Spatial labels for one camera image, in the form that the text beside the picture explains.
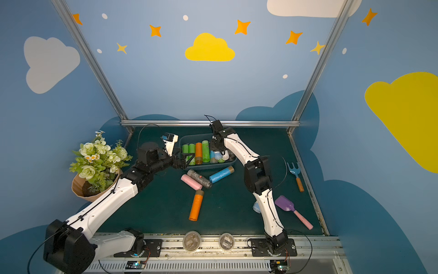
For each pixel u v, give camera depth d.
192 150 1.07
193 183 0.93
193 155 0.74
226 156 0.99
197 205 0.86
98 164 0.72
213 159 1.01
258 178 0.60
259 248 0.74
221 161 1.02
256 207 0.84
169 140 0.66
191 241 0.72
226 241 0.72
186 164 0.70
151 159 0.60
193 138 1.13
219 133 0.75
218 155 0.97
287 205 0.85
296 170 1.00
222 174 0.96
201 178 0.93
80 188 0.78
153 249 0.74
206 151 1.04
